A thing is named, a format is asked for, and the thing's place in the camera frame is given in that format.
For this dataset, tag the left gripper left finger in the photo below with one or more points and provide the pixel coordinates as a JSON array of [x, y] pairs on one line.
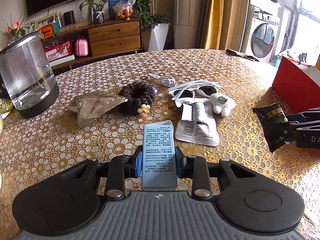
[[72, 198]]

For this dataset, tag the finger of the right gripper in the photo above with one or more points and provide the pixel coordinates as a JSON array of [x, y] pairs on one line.
[[305, 134], [305, 116]]

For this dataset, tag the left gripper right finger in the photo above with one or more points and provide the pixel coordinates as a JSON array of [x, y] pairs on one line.
[[243, 198]]

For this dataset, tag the black sesame snack packet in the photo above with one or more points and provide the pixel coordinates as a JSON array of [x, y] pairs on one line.
[[269, 114]]

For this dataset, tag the white printed sachet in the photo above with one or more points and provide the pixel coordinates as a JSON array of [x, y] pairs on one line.
[[197, 125]]

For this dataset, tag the white plush toy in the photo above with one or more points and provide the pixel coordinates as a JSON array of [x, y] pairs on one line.
[[222, 104]]

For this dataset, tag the light blue medicine box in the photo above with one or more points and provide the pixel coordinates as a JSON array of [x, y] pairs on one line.
[[158, 162]]

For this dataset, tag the silver foil snack packet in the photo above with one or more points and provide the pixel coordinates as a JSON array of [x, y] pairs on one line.
[[91, 106]]

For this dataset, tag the dark brown hair scrunchie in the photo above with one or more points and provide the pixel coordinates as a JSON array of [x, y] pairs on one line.
[[137, 94]]

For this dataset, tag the red white cardboard box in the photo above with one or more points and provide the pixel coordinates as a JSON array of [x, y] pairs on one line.
[[298, 85]]

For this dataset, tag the white washing machine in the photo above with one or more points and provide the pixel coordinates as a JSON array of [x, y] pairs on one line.
[[261, 29]]

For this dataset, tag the patterned lace tablecloth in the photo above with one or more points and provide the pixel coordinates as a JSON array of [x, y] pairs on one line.
[[34, 149]]

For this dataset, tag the grey cloth on table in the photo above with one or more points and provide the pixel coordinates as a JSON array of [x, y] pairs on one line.
[[231, 52]]

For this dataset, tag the white sunglasses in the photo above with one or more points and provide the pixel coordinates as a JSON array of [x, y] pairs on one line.
[[193, 91]]

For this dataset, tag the yellow curtain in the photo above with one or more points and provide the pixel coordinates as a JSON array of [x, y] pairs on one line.
[[213, 24]]

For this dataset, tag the glass electric kettle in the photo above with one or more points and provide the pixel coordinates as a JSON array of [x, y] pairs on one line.
[[27, 78]]

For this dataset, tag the red gift box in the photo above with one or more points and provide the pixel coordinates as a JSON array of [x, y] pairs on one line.
[[58, 49]]

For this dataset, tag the pink case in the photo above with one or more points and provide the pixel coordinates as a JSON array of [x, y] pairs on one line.
[[81, 47]]

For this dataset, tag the wooden tv cabinet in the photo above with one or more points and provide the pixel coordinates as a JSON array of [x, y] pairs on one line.
[[113, 37]]

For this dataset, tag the orange radio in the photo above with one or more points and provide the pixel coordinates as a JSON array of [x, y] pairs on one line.
[[49, 30]]

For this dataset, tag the beige floor air conditioner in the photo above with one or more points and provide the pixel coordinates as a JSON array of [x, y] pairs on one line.
[[187, 14]]

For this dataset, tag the white planter with plant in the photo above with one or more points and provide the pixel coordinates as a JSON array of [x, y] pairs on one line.
[[154, 27]]

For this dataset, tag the black speaker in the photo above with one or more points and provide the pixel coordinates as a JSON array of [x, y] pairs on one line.
[[69, 17]]

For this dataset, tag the glass vase with plant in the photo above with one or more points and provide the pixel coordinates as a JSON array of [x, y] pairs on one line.
[[96, 8]]

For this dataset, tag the bag of fruit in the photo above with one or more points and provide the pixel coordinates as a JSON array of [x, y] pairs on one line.
[[123, 10]]

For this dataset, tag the picture frame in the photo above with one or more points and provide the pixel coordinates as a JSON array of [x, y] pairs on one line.
[[45, 20]]

